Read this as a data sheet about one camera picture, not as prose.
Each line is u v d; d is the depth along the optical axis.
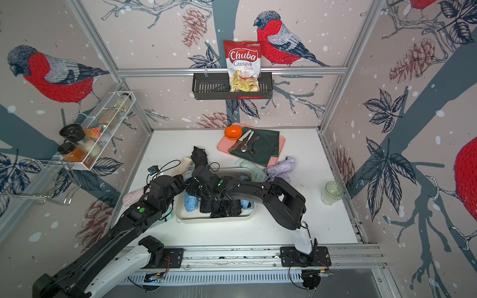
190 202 0.76
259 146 1.10
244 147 1.11
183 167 0.99
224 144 1.14
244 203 0.83
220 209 0.83
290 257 0.73
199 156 1.01
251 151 1.07
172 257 0.73
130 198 0.85
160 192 0.57
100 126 0.73
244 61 0.83
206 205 0.84
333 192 0.87
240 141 1.14
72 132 0.62
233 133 1.15
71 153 0.60
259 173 0.94
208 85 0.95
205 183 0.65
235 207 0.83
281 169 0.96
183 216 0.83
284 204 0.48
